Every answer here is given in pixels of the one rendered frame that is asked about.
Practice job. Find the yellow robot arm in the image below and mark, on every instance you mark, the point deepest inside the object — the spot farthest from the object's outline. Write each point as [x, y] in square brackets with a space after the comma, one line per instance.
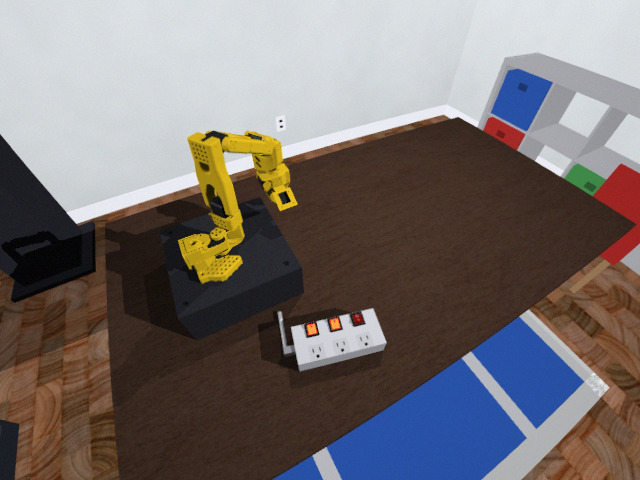
[200, 250]

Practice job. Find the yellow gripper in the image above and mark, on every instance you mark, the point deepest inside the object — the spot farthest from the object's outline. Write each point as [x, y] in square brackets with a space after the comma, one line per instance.
[279, 181]

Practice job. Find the white power strip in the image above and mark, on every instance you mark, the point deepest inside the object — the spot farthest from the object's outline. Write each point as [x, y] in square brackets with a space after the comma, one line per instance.
[335, 339]

